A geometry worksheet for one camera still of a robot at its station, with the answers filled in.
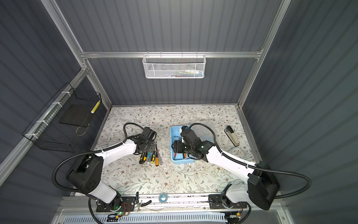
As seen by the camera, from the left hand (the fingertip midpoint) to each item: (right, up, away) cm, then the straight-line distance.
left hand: (149, 145), depth 92 cm
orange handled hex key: (+24, -6, -1) cm, 24 cm away
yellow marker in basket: (-30, +22, -12) cm, 39 cm away
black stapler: (+56, +8, +7) cm, 57 cm away
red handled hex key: (+17, -6, 0) cm, 18 cm away
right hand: (+18, +1, -12) cm, 22 cm away
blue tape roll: (+11, -26, -15) cm, 32 cm away
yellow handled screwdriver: (+5, -8, -3) cm, 10 cm away
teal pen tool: (0, -5, -2) cm, 5 cm away
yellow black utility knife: (-4, -7, -3) cm, 9 cm away
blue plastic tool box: (+19, -8, -1) cm, 21 cm away
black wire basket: (-42, +14, -20) cm, 48 cm away
